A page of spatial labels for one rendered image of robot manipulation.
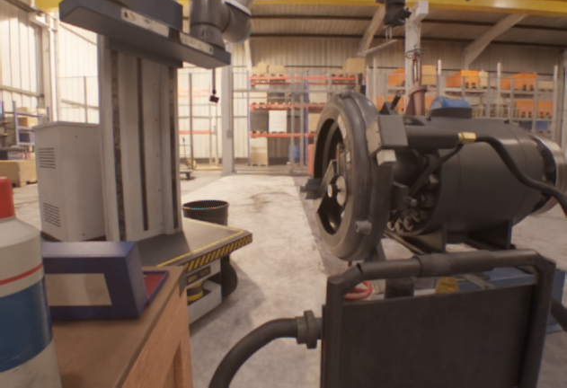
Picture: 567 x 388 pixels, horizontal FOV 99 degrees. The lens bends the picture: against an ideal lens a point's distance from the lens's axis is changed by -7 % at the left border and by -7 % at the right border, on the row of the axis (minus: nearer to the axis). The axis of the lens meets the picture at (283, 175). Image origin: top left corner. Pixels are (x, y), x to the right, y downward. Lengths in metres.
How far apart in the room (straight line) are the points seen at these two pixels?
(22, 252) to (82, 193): 1.03
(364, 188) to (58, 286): 0.79
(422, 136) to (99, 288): 0.87
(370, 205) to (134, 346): 0.74
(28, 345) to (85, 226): 1.04
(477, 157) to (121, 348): 1.24
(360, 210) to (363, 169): 0.14
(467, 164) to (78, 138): 1.56
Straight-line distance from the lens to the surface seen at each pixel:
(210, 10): 1.40
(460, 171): 1.21
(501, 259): 0.51
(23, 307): 0.32
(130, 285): 0.44
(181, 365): 0.68
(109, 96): 1.22
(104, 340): 0.46
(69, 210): 1.32
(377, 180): 0.90
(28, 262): 0.31
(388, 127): 0.85
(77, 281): 0.47
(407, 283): 0.49
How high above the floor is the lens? 0.72
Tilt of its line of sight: 5 degrees down
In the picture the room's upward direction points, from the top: straight up
